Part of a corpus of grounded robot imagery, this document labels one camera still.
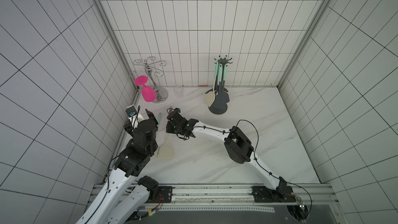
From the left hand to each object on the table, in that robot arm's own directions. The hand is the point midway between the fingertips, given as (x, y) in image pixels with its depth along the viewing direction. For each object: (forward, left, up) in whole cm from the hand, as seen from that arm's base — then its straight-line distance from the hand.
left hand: (139, 116), depth 68 cm
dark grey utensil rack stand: (+24, -38, -4) cm, 46 cm away
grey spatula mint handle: (+20, -39, -19) cm, 48 cm away
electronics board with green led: (-34, -6, -27) cm, 44 cm away
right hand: (+11, -7, -24) cm, 27 cm away
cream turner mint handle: (+24, -34, -14) cm, 44 cm away
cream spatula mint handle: (-5, -8, -29) cm, 30 cm away
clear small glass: (+39, -11, -26) cm, 48 cm away
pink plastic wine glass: (+25, +5, -12) cm, 28 cm away
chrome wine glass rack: (+41, +3, -30) cm, 51 cm away
